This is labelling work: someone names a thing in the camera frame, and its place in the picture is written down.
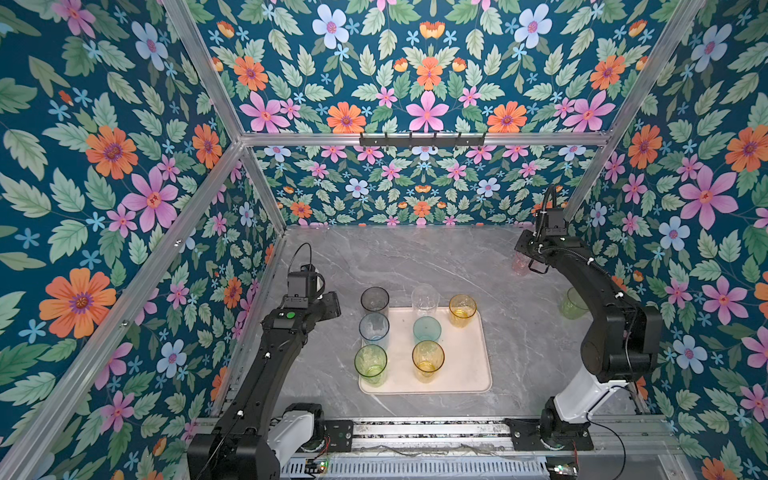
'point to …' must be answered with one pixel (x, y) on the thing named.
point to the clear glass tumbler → (424, 300)
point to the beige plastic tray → (466, 367)
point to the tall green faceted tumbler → (370, 362)
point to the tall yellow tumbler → (428, 357)
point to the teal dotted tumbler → (426, 328)
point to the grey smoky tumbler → (374, 298)
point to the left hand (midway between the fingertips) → (331, 294)
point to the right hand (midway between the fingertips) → (527, 240)
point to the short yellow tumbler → (462, 308)
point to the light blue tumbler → (374, 329)
